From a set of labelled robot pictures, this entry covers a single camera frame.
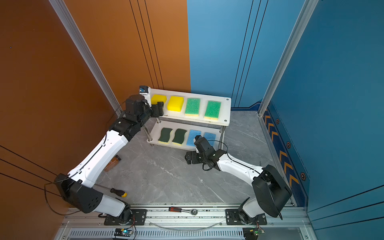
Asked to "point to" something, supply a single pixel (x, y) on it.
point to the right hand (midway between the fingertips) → (190, 157)
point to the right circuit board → (251, 233)
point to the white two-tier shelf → (174, 120)
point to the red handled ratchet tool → (193, 211)
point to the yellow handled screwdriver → (120, 193)
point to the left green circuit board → (123, 232)
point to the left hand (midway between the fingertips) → (157, 101)
